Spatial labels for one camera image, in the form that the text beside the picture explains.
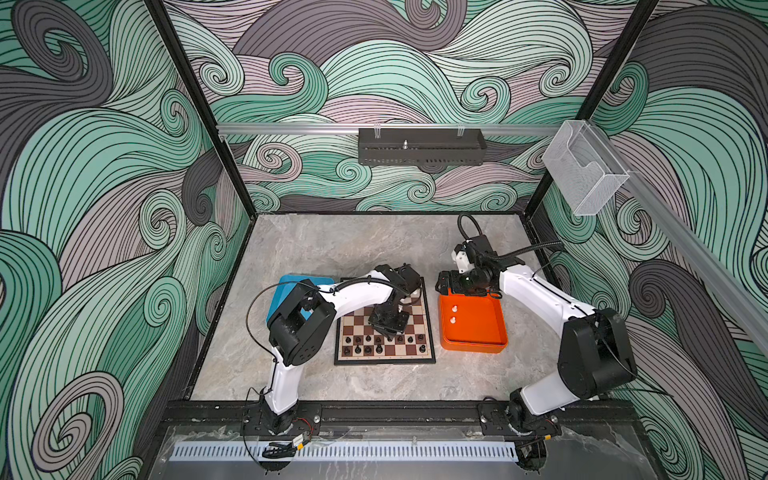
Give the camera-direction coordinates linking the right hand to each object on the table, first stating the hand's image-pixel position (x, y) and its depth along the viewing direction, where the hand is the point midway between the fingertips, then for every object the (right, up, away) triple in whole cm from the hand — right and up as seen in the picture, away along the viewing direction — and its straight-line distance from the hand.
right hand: (450, 286), depth 89 cm
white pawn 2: (+1, -11, +1) cm, 11 cm away
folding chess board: (-28, -16, -3) cm, 33 cm away
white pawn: (+2, -7, +3) cm, 8 cm away
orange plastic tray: (+7, -12, +2) cm, 14 cm away
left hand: (-17, -13, -4) cm, 22 cm away
